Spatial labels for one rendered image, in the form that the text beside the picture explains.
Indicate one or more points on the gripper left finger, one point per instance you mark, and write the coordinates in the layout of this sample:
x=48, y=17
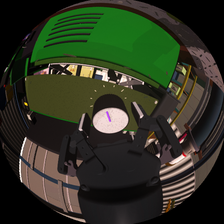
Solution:
x=82, y=138

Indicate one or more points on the black dial with white face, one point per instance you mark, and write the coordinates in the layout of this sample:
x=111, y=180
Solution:
x=110, y=113

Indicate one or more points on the green mower hood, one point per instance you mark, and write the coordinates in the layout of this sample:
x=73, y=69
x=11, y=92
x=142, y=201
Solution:
x=105, y=43

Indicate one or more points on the dark grey bracket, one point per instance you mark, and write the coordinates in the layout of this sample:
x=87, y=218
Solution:
x=166, y=103

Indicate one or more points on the yellow wall poster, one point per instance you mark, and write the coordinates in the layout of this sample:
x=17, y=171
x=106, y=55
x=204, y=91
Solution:
x=86, y=71

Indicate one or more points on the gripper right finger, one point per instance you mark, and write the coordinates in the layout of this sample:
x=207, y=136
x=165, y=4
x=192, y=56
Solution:
x=154, y=133

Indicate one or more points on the olive green panel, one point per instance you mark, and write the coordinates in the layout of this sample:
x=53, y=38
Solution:
x=70, y=98

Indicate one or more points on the yellow curved rail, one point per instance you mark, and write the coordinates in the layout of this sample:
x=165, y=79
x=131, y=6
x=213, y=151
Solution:
x=182, y=91

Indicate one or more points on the white and red cylinder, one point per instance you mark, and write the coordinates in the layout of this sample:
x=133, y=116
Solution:
x=176, y=145

